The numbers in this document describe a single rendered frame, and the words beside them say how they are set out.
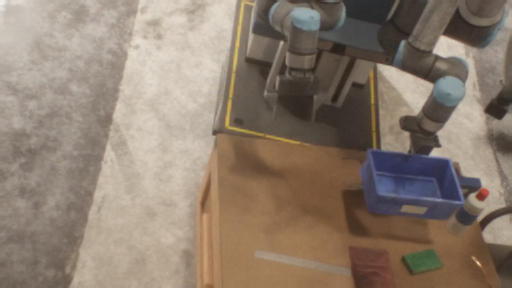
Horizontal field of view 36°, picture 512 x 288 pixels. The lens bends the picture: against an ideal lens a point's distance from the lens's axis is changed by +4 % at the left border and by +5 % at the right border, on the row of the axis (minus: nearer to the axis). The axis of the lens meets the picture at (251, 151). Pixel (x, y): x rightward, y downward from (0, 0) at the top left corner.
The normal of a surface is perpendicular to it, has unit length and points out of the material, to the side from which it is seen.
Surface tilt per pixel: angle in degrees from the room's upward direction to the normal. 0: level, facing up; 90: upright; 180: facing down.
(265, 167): 0
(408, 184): 0
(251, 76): 0
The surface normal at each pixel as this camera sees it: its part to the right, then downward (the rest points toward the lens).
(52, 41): 0.24, -0.65
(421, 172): 0.06, 0.75
